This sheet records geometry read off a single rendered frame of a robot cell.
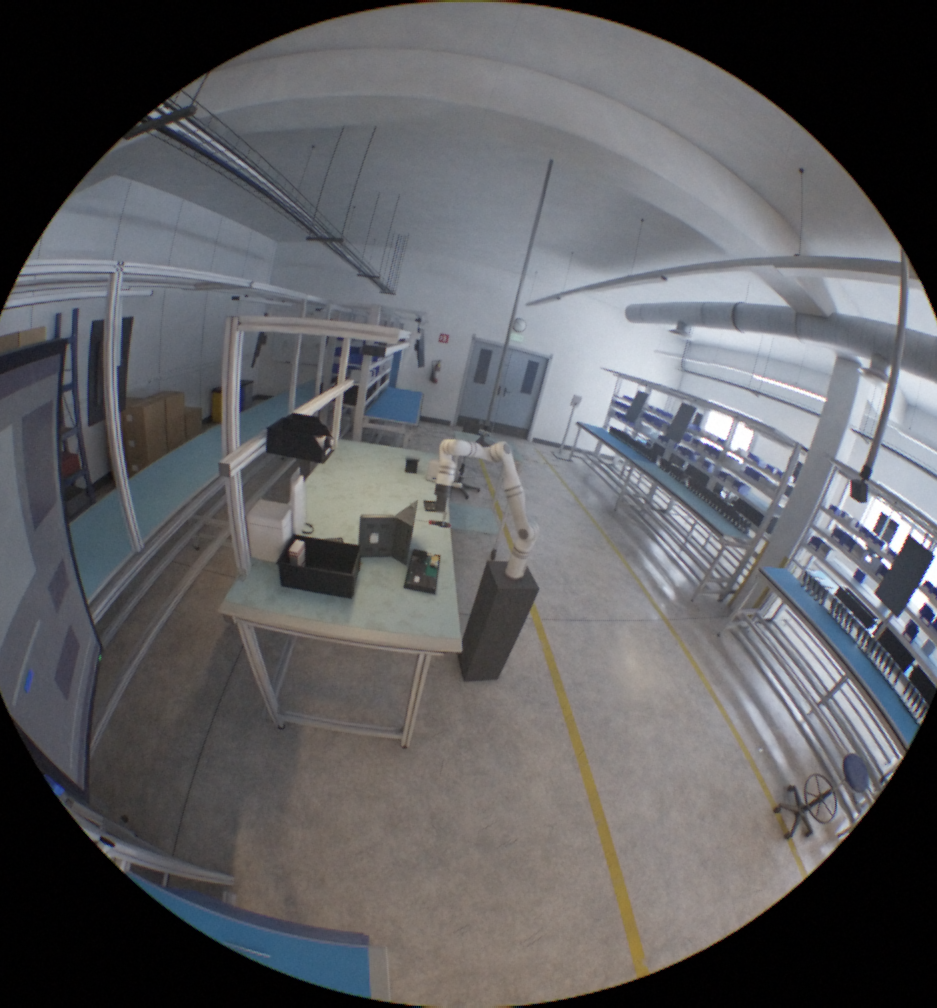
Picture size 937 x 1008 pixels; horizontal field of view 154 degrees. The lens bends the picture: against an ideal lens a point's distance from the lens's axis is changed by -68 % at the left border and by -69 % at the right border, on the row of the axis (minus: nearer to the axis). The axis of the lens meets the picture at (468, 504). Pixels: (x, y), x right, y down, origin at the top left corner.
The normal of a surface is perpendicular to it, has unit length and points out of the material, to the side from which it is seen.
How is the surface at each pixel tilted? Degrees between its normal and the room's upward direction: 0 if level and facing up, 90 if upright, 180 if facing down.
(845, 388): 90
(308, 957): 0
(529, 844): 0
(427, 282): 90
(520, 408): 90
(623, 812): 0
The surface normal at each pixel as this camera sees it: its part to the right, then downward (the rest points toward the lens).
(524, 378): 0.09, 0.46
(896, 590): -0.94, -0.33
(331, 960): 0.22, -0.87
